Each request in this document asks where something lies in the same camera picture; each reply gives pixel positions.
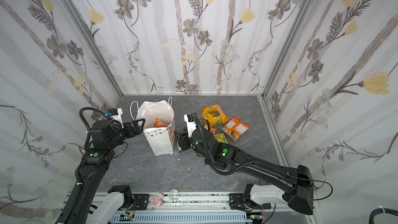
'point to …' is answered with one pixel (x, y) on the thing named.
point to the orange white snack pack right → (235, 128)
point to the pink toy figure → (157, 201)
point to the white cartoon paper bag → (161, 139)
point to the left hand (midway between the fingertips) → (135, 117)
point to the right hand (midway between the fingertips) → (175, 128)
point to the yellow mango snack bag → (214, 114)
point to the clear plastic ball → (173, 195)
